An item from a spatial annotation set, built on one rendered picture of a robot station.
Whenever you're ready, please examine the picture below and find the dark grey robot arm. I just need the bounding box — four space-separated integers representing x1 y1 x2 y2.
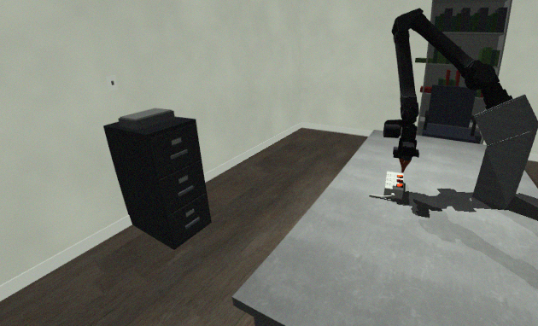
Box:
383 8 513 161

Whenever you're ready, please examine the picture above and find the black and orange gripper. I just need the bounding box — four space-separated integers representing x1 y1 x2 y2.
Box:
393 137 419 173

